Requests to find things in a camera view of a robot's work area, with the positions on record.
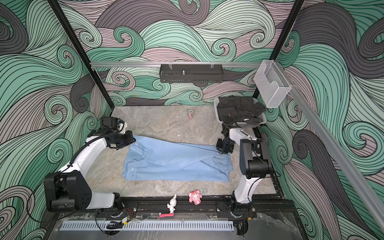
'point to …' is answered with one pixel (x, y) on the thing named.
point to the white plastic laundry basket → (245, 124)
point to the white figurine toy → (172, 204)
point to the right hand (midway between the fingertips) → (221, 150)
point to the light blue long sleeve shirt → (153, 159)
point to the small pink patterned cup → (190, 114)
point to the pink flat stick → (166, 215)
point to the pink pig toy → (195, 197)
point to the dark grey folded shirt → (232, 109)
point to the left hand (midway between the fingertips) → (135, 138)
